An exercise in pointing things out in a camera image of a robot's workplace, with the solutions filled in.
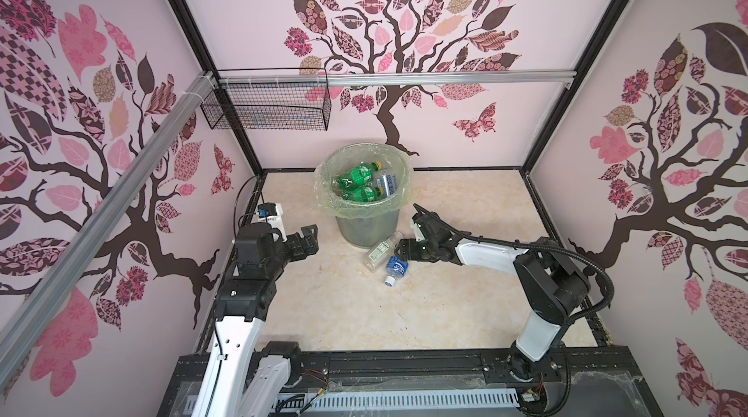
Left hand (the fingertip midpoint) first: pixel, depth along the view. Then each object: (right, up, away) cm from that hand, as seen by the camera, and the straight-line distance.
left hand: (302, 235), depth 72 cm
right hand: (+28, -7, +20) cm, 35 cm away
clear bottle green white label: (+20, -8, +17) cm, 28 cm away
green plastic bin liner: (+9, +23, +19) cm, 31 cm away
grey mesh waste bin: (+16, -2, +18) cm, 24 cm away
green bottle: (+15, +11, +11) cm, 21 cm away
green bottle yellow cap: (+13, +16, +13) cm, 24 cm away
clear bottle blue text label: (+23, +14, +17) cm, 32 cm away
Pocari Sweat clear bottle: (+25, -12, +15) cm, 31 cm away
